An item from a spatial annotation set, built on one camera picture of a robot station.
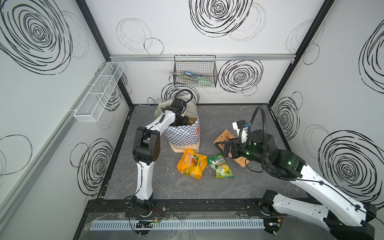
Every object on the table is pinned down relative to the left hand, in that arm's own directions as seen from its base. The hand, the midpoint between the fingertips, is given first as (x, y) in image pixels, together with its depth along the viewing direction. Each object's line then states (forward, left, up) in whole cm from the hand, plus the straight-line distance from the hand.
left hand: (184, 121), depth 100 cm
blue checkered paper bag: (-18, -3, +8) cm, 20 cm away
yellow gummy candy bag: (-29, -7, -2) cm, 30 cm away
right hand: (-29, -19, +23) cm, 41 cm away
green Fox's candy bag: (-31, -24, -2) cm, 39 cm away
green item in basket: (+11, -8, +25) cm, 29 cm away
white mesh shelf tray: (-14, +44, +26) cm, 53 cm away
